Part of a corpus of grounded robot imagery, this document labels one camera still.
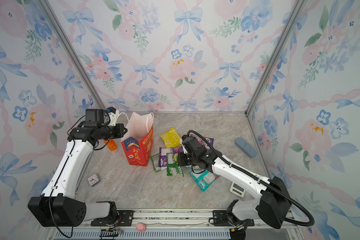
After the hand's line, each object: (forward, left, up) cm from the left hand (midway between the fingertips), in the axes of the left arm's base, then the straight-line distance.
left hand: (127, 128), depth 76 cm
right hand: (-10, -26, -11) cm, 30 cm away
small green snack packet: (-5, -12, -26) cm, 29 cm away
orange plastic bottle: (+2, +15, -19) cm, 25 cm away
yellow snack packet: (+11, -21, -24) cm, 34 cm away
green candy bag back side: (-12, -23, -19) cm, 32 cm away
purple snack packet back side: (0, -16, -23) cm, 29 cm away
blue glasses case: (+4, -70, -24) cm, 74 cm away
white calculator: (-22, -59, -25) cm, 68 cm away
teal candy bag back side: (-17, -41, -24) cm, 50 cm away
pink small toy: (-40, -9, -25) cm, 48 cm away
